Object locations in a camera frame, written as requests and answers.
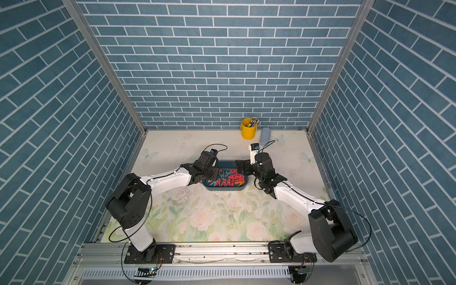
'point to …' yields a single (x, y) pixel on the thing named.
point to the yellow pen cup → (247, 132)
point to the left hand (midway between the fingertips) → (220, 172)
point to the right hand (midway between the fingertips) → (245, 160)
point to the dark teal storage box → (230, 178)
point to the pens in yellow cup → (254, 121)
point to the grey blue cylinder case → (265, 135)
